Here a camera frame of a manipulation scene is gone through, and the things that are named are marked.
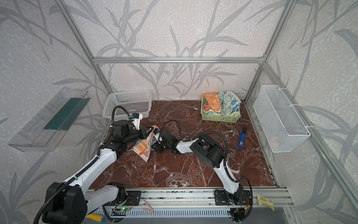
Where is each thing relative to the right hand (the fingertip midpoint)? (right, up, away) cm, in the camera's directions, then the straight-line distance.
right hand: (154, 141), depth 94 cm
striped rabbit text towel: (-6, -3, -5) cm, 9 cm away
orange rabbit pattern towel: (+43, +30, +15) cm, 55 cm away
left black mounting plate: (-6, -26, -21) cm, 34 cm away
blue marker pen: (+60, +2, 0) cm, 60 cm away
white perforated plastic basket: (-19, +29, +26) cm, 43 cm away
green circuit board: (-9, -30, -23) cm, 39 cm away
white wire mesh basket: (+66, +12, -33) cm, 75 cm away
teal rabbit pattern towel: (+57, +27, +16) cm, 65 cm away
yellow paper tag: (+65, -27, -23) cm, 74 cm away
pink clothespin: (+4, -29, -24) cm, 38 cm away
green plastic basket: (+40, +16, +10) cm, 44 cm away
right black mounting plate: (+41, -26, -21) cm, 53 cm away
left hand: (+4, +13, -13) cm, 19 cm away
